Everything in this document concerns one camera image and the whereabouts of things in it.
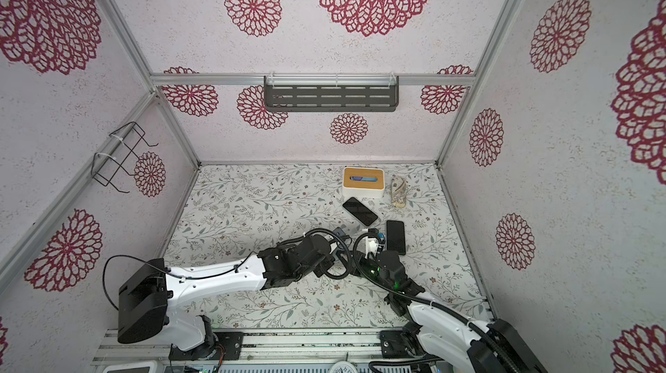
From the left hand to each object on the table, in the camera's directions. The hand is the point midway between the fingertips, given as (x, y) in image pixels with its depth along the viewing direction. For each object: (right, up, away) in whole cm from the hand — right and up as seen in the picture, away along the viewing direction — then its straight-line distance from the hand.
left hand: (328, 248), depth 80 cm
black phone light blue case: (+12, +9, +23) cm, 28 cm away
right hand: (+2, -1, -2) cm, 3 cm away
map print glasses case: (+28, +17, +26) cm, 42 cm away
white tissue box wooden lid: (+14, +21, +29) cm, 39 cm away
